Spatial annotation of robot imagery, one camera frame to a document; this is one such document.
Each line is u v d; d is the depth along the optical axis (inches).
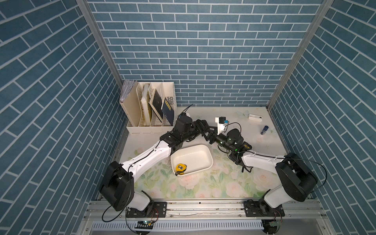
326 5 27.5
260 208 26.3
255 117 44.0
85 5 27.3
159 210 29.0
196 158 36.3
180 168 33.5
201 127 28.1
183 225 62.0
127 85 36.1
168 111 41.4
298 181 17.7
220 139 28.6
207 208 29.7
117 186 16.2
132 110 39.8
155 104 39.3
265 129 38.7
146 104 35.3
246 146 36.9
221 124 28.4
